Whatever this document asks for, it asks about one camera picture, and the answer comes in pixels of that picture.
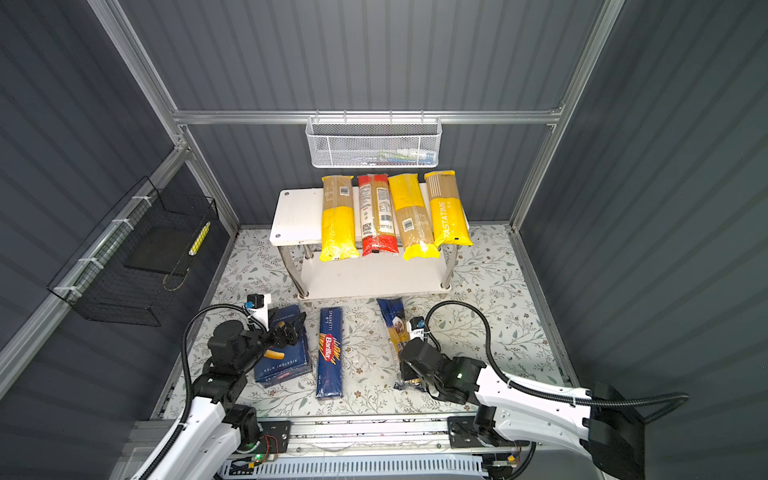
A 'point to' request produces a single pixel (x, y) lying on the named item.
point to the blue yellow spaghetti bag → (392, 309)
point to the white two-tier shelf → (296, 231)
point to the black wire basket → (141, 257)
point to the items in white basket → (401, 157)
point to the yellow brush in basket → (199, 239)
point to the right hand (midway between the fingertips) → (403, 357)
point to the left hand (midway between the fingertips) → (290, 312)
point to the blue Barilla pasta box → (296, 360)
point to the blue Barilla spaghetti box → (330, 354)
